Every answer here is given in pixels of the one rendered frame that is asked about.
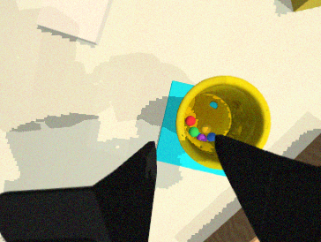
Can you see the red marble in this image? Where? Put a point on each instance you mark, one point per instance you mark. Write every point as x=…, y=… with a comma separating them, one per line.
x=190, y=120

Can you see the orange flat bar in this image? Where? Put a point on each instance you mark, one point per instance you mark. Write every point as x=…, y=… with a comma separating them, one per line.
x=238, y=228

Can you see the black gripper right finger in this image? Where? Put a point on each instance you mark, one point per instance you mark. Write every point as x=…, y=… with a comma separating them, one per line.
x=281, y=197

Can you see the yellow rectangular block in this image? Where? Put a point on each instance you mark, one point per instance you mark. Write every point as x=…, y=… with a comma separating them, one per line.
x=300, y=5

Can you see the yellow cup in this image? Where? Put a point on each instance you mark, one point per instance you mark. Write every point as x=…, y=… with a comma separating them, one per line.
x=242, y=114

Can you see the blue marble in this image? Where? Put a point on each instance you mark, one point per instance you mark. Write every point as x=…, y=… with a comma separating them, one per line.
x=211, y=136

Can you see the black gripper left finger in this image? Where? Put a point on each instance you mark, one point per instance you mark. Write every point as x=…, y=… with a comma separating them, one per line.
x=118, y=208

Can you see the green marble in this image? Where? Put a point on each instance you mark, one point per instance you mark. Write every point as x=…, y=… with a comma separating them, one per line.
x=193, y=131

